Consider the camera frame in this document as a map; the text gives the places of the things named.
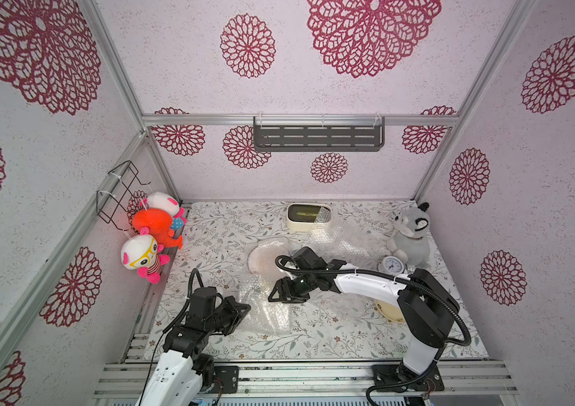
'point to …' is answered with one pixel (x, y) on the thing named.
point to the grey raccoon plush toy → (413, 237)
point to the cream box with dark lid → (302, 216)
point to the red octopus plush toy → (159, 223)
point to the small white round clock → (392, 266)
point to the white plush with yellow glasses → (141, 253)
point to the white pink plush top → (161, 200)
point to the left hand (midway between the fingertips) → (252, 307)
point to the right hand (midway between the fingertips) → (272, 299)
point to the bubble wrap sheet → (337, 241)
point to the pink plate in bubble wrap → (261, 259)
